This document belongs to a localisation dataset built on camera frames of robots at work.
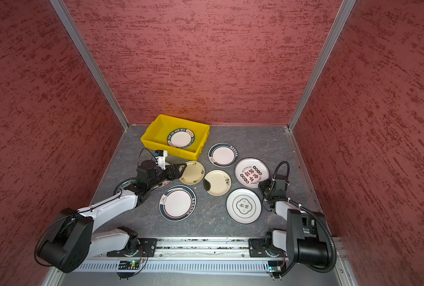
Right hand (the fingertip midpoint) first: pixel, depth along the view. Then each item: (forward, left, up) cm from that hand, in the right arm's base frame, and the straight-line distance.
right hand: (257, 184), depth 93 cm
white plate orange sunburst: (-6, +45, +15) cm, 48 cm away
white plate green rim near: (-9, +42, 0) cm, 43 cm away
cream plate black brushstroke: (+2, +21, -1) cm, 21 cm away
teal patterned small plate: (+2, +72, +1) cm, 72 cm away
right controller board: (-36, -1, -1) cm, 36 cm away
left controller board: (-34, +59, -1) cm, 68 cm away
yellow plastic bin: (+40, +60, +5) cm, 72 cm away
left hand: (+4, +39, +12) cm, 41 cm away
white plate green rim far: (+21, +17, -1) cm, 27 cm away
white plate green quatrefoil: (-11, +9, 0) cm, 14 cm away
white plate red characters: (+8, +3, 0) cm, 8 cm away
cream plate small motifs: (+8, +35, 0) cm, 36 cm away
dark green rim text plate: (+35, +45, -1) cm, 57 cm away
